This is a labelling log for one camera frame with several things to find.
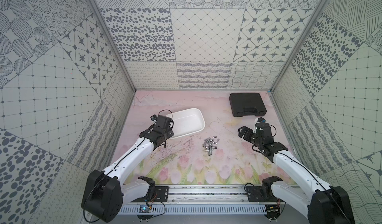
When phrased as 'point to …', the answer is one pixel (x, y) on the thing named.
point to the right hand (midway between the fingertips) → (244, 133)
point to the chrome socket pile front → (209, 149)
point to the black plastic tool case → (247, 103)
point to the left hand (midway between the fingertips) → (168, 128)
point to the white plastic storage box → (186, 122)
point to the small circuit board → (143, 208)
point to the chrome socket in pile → (208, 143)
